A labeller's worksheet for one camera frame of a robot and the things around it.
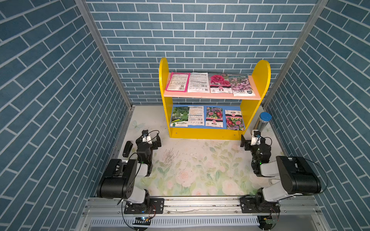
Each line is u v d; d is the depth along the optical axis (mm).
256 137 770
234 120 937
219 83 756
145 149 680
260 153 691
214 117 941
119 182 438
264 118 887
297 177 450
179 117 938
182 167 872
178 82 755
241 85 743
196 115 959
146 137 767
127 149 912
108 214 715
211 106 1016
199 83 758
